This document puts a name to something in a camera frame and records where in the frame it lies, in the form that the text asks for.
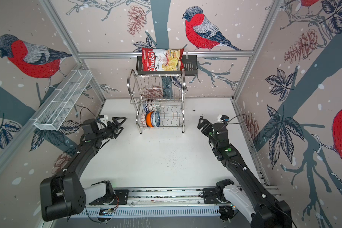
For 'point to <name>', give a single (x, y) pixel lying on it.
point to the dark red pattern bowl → (150, 108)
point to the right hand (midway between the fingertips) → (203, 125)
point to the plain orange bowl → (148, 116)
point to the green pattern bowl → (158, 107)
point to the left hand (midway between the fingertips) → (123, 122)
